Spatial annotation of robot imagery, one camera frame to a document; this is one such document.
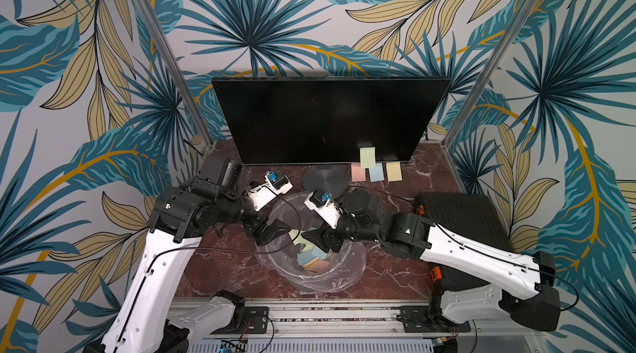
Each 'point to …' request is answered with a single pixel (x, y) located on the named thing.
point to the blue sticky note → (377, 172)
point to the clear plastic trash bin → (293, 262)
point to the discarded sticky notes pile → (310, 257)
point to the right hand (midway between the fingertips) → (308, 223)
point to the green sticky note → (368, 157)
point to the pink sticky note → (358, 172)
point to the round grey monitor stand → (330, 178)
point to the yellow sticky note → (394, 171)
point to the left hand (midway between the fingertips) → (276, 218)
